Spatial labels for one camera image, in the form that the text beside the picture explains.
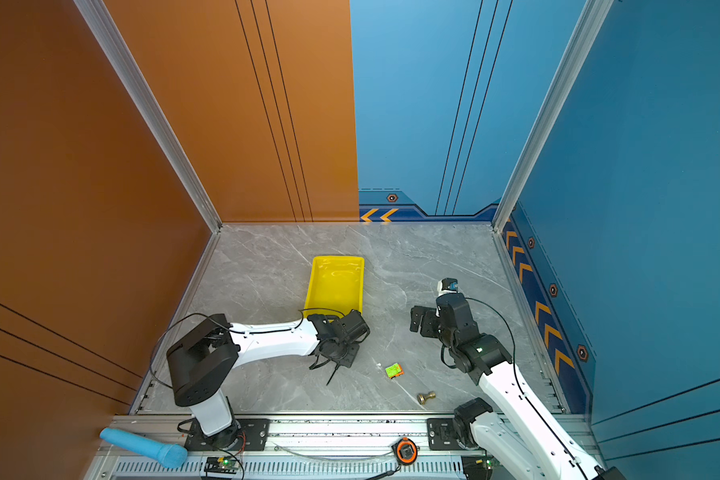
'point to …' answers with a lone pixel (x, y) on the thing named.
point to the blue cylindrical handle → (170, 455)
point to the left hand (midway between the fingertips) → (351, 354)
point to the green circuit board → (221, 465)
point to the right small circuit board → (478, 467)
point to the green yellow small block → (394, 370)
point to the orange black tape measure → (405, 451)
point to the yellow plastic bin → (336, 286)
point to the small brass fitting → (422, 398)
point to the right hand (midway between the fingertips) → (423, 312)
